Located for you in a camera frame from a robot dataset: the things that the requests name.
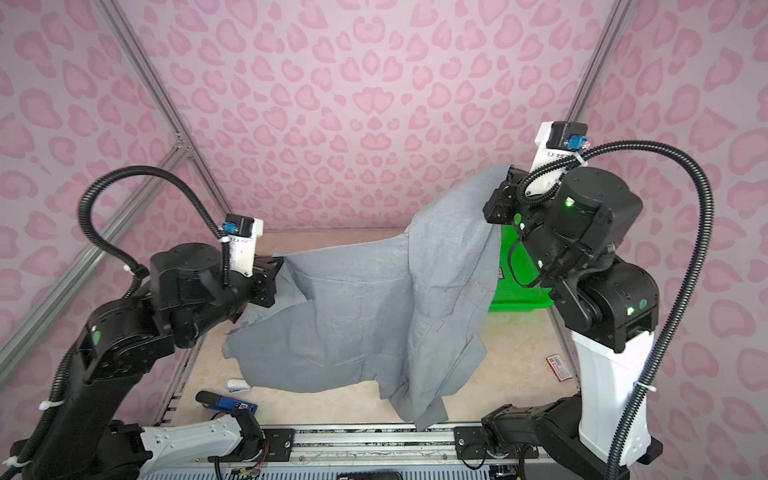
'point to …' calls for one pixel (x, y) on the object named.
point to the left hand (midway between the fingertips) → (281, 254)
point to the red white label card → (559, 367)
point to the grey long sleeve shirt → (396, 317)
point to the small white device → (238, 386)
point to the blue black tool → (224, 404)
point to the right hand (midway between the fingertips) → (501, 163)
